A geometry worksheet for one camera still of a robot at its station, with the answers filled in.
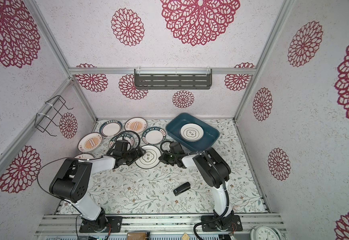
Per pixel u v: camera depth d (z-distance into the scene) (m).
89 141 1.06
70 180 0.47
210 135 1.09
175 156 0.79
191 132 1.10
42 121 0.72
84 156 0.98
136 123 1.17
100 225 0.66
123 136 1.09
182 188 0.82
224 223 0.63
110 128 1.15
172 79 0.95
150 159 0.97
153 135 1.10
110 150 0.76
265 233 0.69
